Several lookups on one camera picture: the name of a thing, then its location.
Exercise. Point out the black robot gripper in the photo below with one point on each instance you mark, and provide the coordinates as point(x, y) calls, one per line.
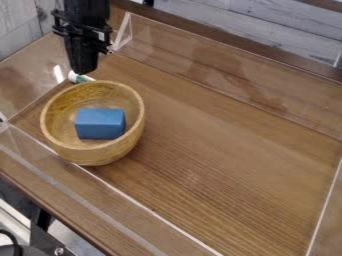
point(82, 24)

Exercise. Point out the green white marker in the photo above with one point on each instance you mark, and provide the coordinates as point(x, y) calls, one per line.
point(75, 78)

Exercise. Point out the brown wooden bowl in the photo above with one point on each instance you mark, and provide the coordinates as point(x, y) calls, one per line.
point(99, 94)

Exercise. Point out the blue rectangular block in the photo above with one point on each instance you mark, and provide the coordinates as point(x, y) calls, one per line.
point(101, 123)

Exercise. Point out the clear acrylic corner bracket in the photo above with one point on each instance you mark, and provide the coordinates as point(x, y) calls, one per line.
point(123, 35)

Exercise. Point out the clear acrylic tray wall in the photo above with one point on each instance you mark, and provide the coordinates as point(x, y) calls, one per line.
point(107, 234)

